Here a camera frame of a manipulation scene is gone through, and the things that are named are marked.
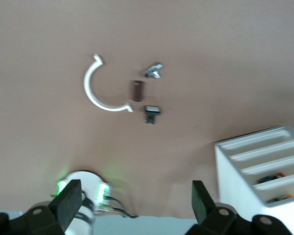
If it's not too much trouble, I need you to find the black arm base cable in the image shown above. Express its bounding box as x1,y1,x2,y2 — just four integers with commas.
95,193,139,219

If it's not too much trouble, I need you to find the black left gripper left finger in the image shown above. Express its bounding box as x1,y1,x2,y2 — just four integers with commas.
0,179,83,235

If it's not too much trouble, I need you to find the black switch white face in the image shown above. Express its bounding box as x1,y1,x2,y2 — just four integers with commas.
143,105,162,125

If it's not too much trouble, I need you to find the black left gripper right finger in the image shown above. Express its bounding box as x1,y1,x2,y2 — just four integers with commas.
186,180,294,235

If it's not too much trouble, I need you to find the small orange black part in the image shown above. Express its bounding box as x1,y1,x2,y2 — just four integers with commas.
269,193,294,203

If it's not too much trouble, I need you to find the white curved plastic clamp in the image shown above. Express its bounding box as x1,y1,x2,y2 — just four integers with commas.
83,53,135,113

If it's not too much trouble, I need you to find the brown terminal block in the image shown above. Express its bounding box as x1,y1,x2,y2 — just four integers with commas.
131,80,145,102

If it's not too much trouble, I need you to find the brown table cover sheet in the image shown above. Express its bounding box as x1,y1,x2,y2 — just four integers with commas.
0,0,294,219

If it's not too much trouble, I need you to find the silver metal fitting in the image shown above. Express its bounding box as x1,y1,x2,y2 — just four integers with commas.
144,62,165,80

